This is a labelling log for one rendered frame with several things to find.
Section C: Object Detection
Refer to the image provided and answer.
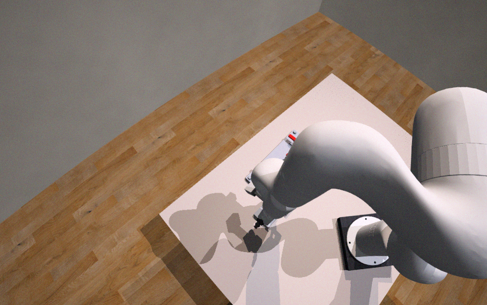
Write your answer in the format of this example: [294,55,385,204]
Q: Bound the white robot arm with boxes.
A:
[245,87,487,284]

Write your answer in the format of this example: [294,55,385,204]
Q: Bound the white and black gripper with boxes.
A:
[254,209,274,229]

